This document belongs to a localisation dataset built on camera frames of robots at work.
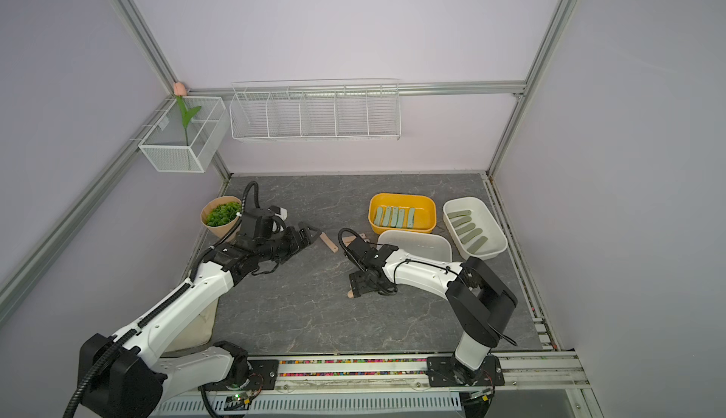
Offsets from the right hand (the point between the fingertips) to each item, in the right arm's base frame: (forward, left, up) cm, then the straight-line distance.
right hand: (367, 283), depth 87 cm
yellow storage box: (+30, -22, -3) cm, 37 cm away
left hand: (+6, +15, +15) cm, 22 cm away
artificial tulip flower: (+45, +59, +31) cm, 80 cm away
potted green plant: (+21, +50, +8) cm, 54 cm away
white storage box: (+14, -20, -1) cm, 25 cm away
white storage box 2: (+22, -39, -2) cm, 45 cm away
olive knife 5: (+15, -39, -3) cm, 42 cm away
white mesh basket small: (+38, +57, +28) cm, 74 cm away
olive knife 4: (+19, -38, -3) cm, 42 cm away
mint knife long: (+27, -4, -2) cm, 27 cm away
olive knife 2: (+25, -35, -3) cm, 43 cm away
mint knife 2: (+28, -17, -2) cm, 33 cm away
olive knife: (+29, -36, -2) cm, 46 cm away
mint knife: (+27, -10, -2) cm, 29 cm away
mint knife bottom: (+26, -7, -2) cm, 27 cm away
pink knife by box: (+16, +14, -3) cm, 22 cm away
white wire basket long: (+52, +18, +28) cm, 61 cm away
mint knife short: (+26, -13, -2) cm, 29 cm away
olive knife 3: (+22, -36, -2) cm, 42 cm away
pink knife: (-6, +4, +6) cm, 9 cm away
